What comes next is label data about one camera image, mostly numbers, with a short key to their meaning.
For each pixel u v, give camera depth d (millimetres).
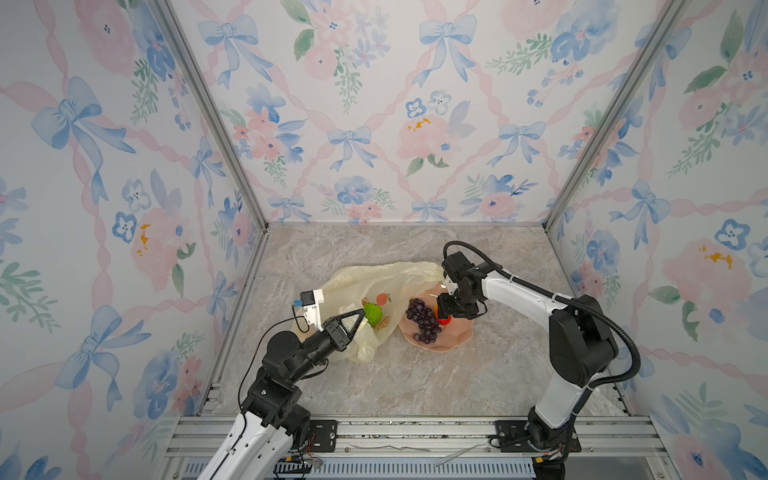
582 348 473
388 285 972
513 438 733
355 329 654
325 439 733
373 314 902
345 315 653
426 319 896
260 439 500
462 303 767
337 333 601
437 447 733
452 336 902
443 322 915
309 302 626
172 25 703
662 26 706
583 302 495
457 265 747
